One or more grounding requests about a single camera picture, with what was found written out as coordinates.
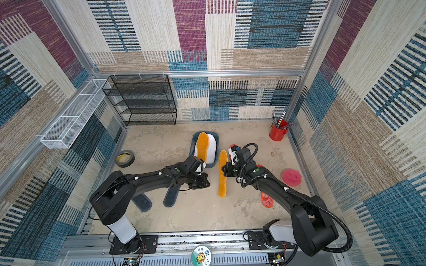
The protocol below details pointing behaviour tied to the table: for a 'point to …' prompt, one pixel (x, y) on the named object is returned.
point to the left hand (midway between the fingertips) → (212, 184)
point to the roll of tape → (125, 164)
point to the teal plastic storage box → (214, 164)
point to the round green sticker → (201, 256)
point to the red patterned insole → (267, 200)
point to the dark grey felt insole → (171, 196)
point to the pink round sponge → (291, 178)
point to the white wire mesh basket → (64, 133)
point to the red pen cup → (277, 133)
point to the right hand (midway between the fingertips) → (224, 169)
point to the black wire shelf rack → (142, 100)
